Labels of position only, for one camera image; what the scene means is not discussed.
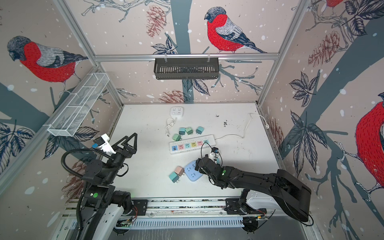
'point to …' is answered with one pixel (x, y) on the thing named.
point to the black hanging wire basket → (186, 69)
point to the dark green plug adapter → (176, 137)
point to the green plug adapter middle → (189, 131)
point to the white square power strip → (176, 111)
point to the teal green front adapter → (174, 177)
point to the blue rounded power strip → (192, 174)
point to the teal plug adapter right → (199, 130)
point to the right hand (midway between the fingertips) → (199, 165)
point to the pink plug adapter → (179, 170)
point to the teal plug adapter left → (182, 131)
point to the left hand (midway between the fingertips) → (130, 136)
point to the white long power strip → (181, 145)
